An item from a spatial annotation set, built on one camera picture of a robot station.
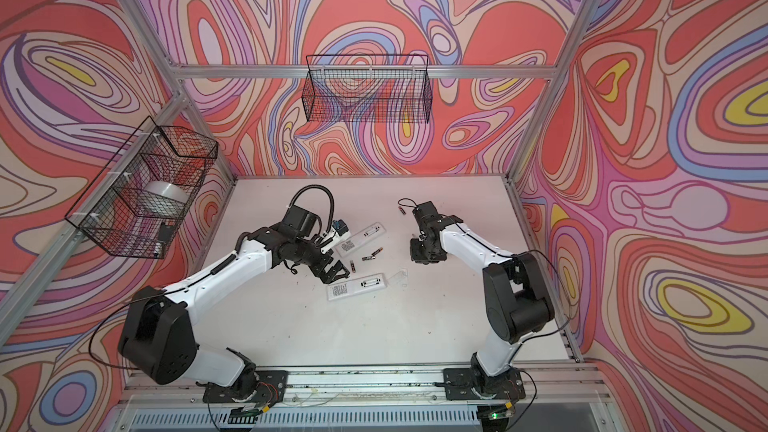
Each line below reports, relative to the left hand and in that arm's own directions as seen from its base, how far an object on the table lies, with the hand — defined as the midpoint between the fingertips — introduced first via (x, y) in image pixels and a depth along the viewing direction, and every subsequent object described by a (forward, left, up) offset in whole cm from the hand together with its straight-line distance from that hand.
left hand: (341, 259), depth 83 cm
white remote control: (-4, -4, -10) cm, 11 cm away
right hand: (+3, -24, -8) cm, 26 cm away
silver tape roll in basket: (+5, +41, +21) cm, 46 cm away
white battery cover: (-1, -17, -11) cm, 20 cm away
